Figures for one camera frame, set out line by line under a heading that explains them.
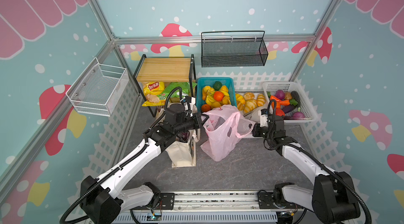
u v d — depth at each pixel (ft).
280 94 3.69
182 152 2.48
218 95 3.53
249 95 3.68
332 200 1.33
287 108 3.48
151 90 3.01
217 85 3.71
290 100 3.49
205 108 3.45
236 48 3.07
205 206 2.40
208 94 3.49
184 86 2.89
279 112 3.19
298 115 3.28
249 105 3.54
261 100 3.65
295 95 3.54
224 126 2.20
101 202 1.22
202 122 2.24
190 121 2.11
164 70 2.81
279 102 3.54
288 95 3.66
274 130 2.16
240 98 3.68
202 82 3.82
